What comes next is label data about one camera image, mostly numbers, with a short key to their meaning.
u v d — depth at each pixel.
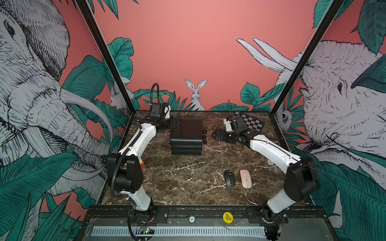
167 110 0.73
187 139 0.82
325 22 0.74
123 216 0.73
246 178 0.84
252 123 1.11
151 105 0.69
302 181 0.44
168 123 0.78
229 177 0.86
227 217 0.73
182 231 0.70
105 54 0.86
